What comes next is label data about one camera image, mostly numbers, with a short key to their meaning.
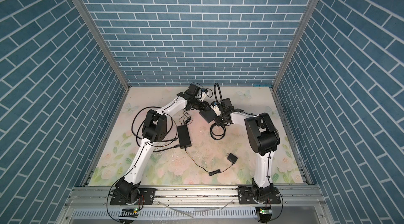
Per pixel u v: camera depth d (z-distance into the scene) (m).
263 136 0.54
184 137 0.92
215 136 0.94
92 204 0.73
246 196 0.74
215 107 0.93
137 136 0.94
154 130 0.67
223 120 0.78
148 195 0.74
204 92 0.99
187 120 1.01
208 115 1.01
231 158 0.85
